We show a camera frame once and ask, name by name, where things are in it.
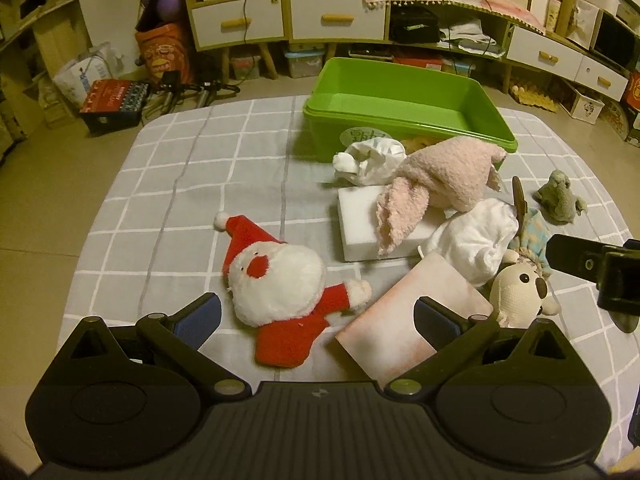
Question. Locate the santa plush toy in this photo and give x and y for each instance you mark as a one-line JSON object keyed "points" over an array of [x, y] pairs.
{"points": [[280, 280]]}

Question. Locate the grey plush toy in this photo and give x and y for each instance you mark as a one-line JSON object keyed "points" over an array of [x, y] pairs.
{"points": [[557, 200]]}

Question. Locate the long wooden tv stand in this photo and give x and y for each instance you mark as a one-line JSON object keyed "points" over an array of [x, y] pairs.
{"points": [[545, 55]]}

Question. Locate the blue lid storage box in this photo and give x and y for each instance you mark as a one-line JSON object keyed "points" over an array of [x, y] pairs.
{"points": [[305, 62]]}

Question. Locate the egg carton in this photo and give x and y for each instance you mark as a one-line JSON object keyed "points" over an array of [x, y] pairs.
{"points": [[532, 97]]}

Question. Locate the grey checked blanket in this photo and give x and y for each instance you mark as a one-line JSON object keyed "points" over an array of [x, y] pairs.
{"points": [[200, 160]]}

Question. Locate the pink foam block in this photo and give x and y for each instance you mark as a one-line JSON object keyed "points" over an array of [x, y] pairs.
{"points": [[395, 320]]}

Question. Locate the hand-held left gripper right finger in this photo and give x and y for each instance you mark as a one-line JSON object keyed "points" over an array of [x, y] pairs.
{"points": [[435, 321]]}

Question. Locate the black tripod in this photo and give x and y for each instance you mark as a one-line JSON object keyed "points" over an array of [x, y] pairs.
{"points": [[200, 91]]}

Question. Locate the white plastic bag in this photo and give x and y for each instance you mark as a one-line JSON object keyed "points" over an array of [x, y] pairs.
{"points": [[85, 75]]}

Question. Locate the green plastic bin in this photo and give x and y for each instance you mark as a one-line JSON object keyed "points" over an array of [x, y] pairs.
{"points": [[400, 90]]}

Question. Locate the stack of papers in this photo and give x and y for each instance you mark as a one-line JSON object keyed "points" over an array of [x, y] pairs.
{"points": [[472, 35]]}

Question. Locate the red printed box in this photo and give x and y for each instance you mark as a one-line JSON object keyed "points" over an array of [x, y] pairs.
{"points": [[115, 100]]}

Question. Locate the microwave oven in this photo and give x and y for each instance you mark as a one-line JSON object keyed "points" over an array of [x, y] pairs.
{"points": [[617, 40]]}

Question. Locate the black bag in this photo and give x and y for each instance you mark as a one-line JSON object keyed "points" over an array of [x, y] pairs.
{"points": [[412, 25]]}

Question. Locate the white printed storage box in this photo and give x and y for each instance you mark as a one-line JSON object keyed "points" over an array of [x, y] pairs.
{"points": [[585, 105]]}

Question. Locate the orange printed bag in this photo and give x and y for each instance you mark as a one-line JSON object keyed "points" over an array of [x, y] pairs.
{"points": [[162, 55]]}

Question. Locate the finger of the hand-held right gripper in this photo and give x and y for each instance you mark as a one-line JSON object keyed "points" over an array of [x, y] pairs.
{"points": [[575, 257]]}

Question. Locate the white foam block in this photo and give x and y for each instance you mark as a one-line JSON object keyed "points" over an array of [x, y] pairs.
{"points": [[357, 220]]}

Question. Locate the reindeer plush doll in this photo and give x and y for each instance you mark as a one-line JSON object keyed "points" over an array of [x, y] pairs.
{"points": [[520, 290]]}

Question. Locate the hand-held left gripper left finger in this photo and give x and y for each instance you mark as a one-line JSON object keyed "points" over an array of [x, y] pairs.
{"points": [[200, 317]]}

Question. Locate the wooden drawer cabinet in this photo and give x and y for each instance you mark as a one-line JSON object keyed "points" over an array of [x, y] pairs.
{"points": [[335, 10]]}

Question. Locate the pink bunny plush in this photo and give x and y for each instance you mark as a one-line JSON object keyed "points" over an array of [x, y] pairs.
{"points": [[440, 175]]}

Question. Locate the purple ball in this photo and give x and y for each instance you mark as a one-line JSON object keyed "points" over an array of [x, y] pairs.
{"points": [[170, 5]]}

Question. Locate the white cloth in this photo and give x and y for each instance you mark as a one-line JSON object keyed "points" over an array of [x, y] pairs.
{"points": [[475, 240], [370, 160]]}

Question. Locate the wooden shelving unit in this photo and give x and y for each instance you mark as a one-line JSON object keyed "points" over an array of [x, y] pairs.
{"points": [[35, 35]]}

